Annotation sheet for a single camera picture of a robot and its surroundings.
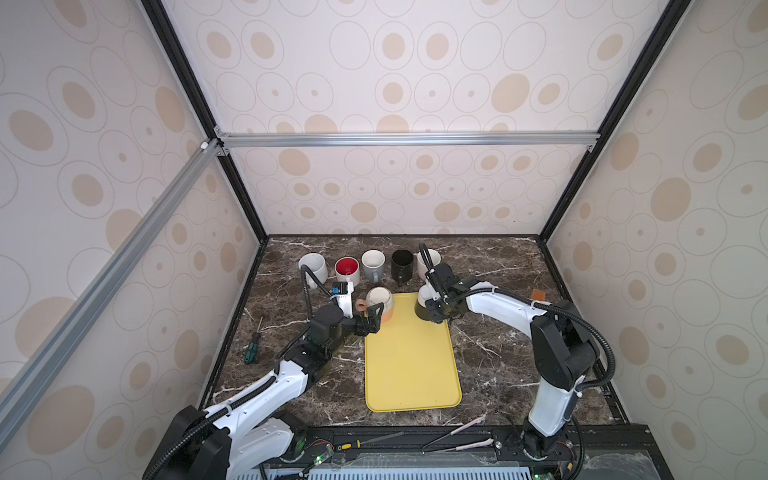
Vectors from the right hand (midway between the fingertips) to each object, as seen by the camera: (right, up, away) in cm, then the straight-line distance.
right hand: (436, 310), depth 94 cm
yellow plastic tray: (-8, -15, -7) cm, 18 cm away
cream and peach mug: (-19, +4, -2) cm, 20 cm away
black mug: (-10, +14, +7) cm, 19 cm away
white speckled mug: (-39, +14, +6) cm, 42 cm away
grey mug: (-20, +16, +10) cm, 27 cm away
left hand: (-18, +5, -15) cm, 24 cm away
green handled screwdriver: (-55, -11, -7) cm, 57 cm away
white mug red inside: (-30, +13, +11) cm, 34 cm away
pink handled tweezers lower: (+4, -30, -21) cm, 37 cm away
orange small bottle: (+35, +4, +6) cm, 36 cm away
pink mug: (-4, +14, +2) cm, 15 cm away
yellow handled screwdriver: (-23, -30, -20) cm, 43 cm away
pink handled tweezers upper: (+1, -28, -19) cm, 34 cm away
